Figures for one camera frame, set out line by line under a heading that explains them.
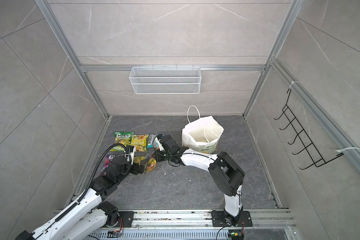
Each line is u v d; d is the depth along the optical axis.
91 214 0.59
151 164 0.84
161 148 0.78
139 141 0.99
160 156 0.77
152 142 1.01
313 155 0.62
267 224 0.76
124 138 1.01
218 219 0.73
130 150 0.67
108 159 0.93
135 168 0.70
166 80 1.01
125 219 0.73
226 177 0.48
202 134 0.95
